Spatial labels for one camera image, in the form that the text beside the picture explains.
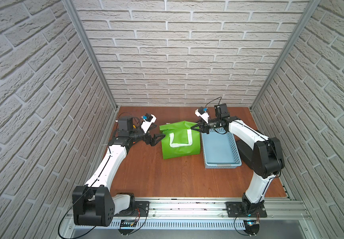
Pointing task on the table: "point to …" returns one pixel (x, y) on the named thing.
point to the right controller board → (252, 227)
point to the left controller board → (127, 223)
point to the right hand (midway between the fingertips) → (194, 125)
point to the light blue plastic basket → (219, 150)
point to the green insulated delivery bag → (180, 140)
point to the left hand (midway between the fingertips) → (160, 128)
